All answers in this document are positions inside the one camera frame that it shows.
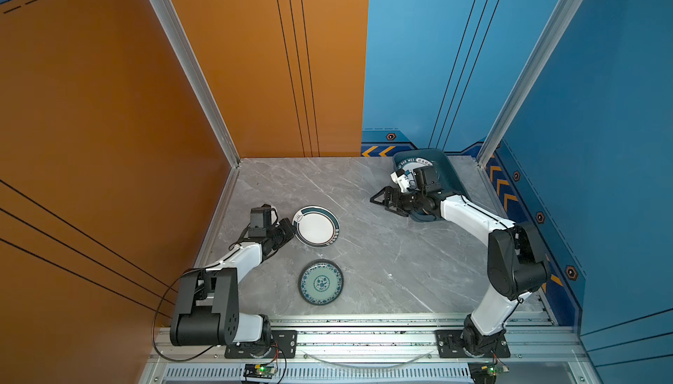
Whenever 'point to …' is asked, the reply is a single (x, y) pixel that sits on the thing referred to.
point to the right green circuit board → (485, 373)
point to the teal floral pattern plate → (321, 281)
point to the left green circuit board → (259, 371)
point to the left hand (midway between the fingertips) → (298, 223)
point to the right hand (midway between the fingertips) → (380, 203)
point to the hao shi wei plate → (412, 163)
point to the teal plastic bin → (450, 183)
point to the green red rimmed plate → (315, 226)
